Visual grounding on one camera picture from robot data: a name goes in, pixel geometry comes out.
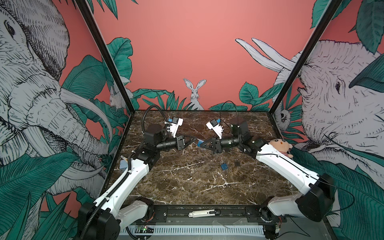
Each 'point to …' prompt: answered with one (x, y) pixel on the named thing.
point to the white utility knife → (202, 213)
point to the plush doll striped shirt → (282, 145)
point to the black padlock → (237, 163)
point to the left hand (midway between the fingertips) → (195, 138)
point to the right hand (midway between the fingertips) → (201, 145)
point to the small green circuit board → (142, 228)
